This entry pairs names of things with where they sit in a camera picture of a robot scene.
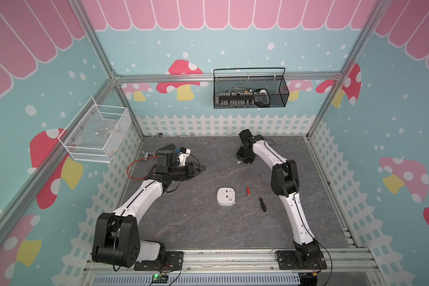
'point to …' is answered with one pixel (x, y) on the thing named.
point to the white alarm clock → (226, 196)
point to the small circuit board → (159, 278)
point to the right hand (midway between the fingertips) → (239, 158)
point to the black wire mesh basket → (250, 92)
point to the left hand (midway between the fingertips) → (203, 171)
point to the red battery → (248, 191)
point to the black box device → (167, 149)
